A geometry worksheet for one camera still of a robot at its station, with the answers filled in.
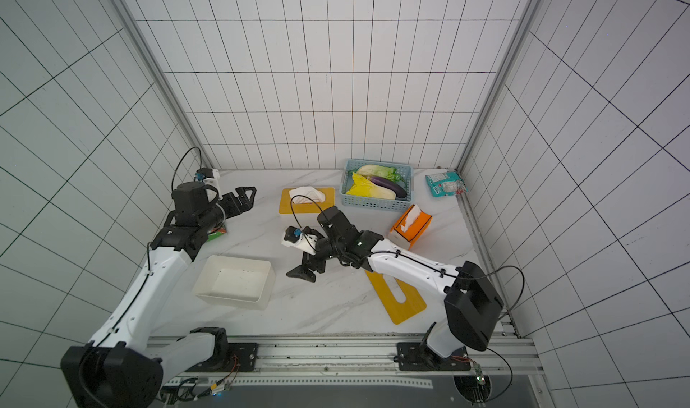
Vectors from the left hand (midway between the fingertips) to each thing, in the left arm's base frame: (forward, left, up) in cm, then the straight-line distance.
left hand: (241, 199), depth 79 cm
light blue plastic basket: (+32, -57, -20) cm, 68 cm away
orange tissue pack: (+1, -54, -16) cm, 56 cm away
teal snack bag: (+25, -73, -21) cm, 80 cm away
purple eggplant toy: (+21, -53, -20) cm, 60 cm away
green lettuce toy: (+29, -41, -17) cm, 54 cm away
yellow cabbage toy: (+19, -38, -15) cm, 45 cm away
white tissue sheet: (+12, -18, -11) cm, 24 cm away
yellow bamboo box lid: (+11, -9, -15) cm, 21 cm away
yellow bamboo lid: (-24, -48, -25) cm, 59 cm away
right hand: (-17, -14, -6) cm, 23 cm away
